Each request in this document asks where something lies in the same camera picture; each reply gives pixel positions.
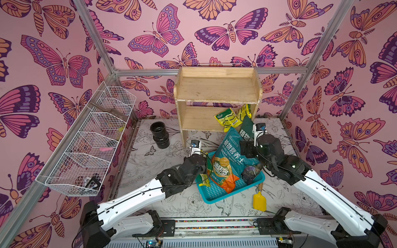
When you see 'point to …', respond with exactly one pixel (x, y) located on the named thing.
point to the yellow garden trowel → (259, 202)
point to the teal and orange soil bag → (228, 163)
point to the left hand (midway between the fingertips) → (206, 155)
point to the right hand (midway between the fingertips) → (245, 141)
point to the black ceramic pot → (161, 136)
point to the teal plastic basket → (210, 192)
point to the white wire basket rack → (83, 168)
